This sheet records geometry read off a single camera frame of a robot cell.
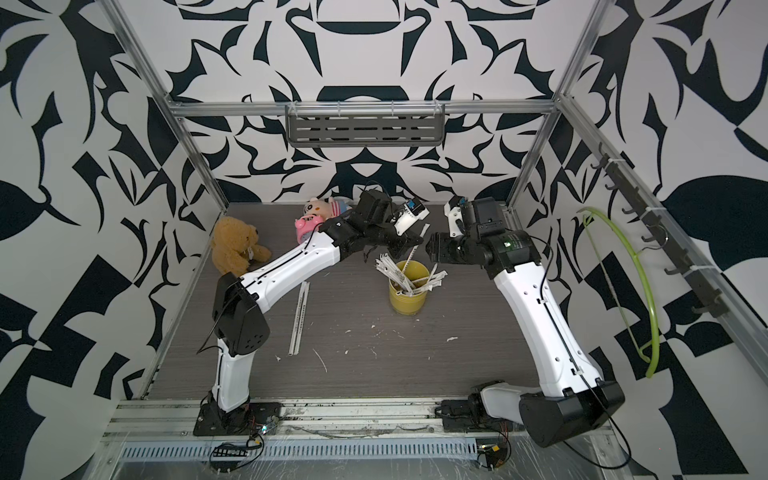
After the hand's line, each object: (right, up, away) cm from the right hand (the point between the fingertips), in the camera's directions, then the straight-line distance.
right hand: (438, 242), depth 73 cm
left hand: (-3, +3, +7) cm, 8 cm away
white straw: (-40, -23, +18) cm, 49 cm away
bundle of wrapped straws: (-13, -6, +6) cm, 15 cm away
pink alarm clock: (-39, +5, +26) cm, 47 cm away
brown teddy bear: (-56, -1, +14) cm, 58 cm away
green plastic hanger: (+39, -22, -13) cm, 46 cm away
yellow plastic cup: (-6, -18, +14) cm, 24 cm away
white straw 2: (-5, -2, +6) cm, 8 cm away
